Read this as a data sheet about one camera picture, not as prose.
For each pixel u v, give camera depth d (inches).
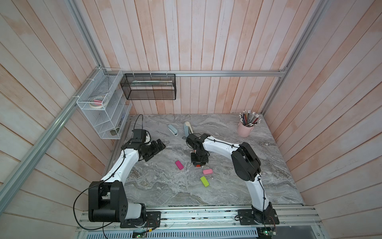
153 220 28.7
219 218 29.5
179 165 36.5
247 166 22.5
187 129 42.2
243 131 41.0
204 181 33.7
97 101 28.8
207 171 35.6
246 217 27.9
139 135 26.5
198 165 36.0
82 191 15.6
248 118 40.4
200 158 32.0
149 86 41.3
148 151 28.8
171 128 42.6
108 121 30.5
